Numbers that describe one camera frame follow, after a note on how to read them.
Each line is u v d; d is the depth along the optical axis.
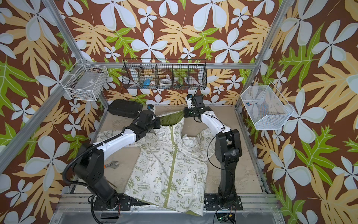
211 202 0.73
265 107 0.84
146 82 0.94
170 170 0.86
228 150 0.53
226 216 0.74
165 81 0.99
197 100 0.75
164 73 0.98
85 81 0.87
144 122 0.69
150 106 0.79
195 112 0.72
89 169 0.46
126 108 1.16
